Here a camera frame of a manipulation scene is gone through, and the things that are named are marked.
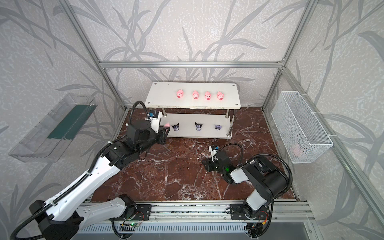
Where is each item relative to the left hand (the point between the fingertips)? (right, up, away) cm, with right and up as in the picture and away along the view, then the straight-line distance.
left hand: (170, 124), depth 70 cm
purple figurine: (+26, -3, +27) cm, 37 cm away
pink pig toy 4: (+18, +15, +6) cm, 24 cm away
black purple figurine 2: (+13, -2, +26) cm, 29 cm away
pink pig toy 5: (+25, +14, +6) cm, 29 cm away
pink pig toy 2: (+3, +16, +7) cm, 18 cm away
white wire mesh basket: (+58, -5, -8) cm, 58 cm away
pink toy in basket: (+63, -14, +3) cm, 65 cm away
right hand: (+16, -21, +21) cm, 34 cm away
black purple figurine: (-2, -3, +26) cm, 26 cm away
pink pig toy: (-1, -1, -1) cm, 2 cm away
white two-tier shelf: (+12, +10, +48) cm, 51 cm away
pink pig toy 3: (+12, +15, +7) cm, 20 cm away
